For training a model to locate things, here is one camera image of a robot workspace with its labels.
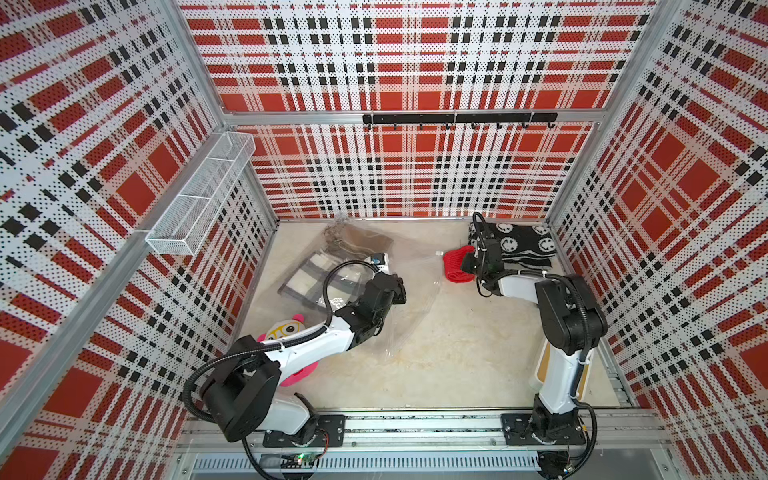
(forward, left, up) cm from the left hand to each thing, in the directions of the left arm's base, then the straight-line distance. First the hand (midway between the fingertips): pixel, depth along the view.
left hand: (401, 275), depth 85 cm
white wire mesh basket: (+15, +68, +6) cm, 69 cm away
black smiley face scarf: (+21, -44, -12) cm, 51 cm away
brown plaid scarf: (+23, +17, -11) cm, 30 cm away
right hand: (+15, -24, -10) cm, 30 cm away
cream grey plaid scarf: (+3, +30, -9) cm, 32 cm away
